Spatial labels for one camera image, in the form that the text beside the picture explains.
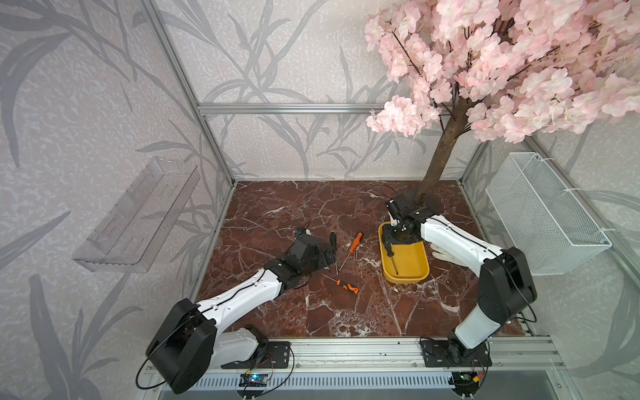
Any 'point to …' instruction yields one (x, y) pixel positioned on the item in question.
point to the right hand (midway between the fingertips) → (388, 235)
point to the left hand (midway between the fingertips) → (329, 255)
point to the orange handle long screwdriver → (354, 246)
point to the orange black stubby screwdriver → (346, 286)
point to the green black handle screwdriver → (390, 253)
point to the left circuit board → (253, 380)
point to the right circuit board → (465, 382)
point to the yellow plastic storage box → (411, 261)
